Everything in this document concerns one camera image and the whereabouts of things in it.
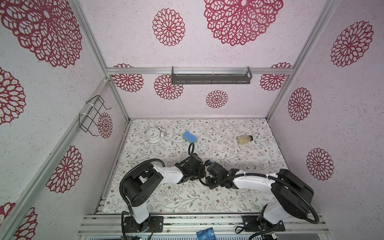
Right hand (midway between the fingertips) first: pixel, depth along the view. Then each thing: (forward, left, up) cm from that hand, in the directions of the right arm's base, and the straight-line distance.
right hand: (209, 177), depth 89 cm
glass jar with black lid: (+28, -25, +2) cm, 38 cm away
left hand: (+2, +2, 0) cm, 3 cm away
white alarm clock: (+28, +38, +5) cm, 48 cm away
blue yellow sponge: (+31, +15, +1) cm, 34 cm away
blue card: (-28, +2, -1) cm, 28 cm away
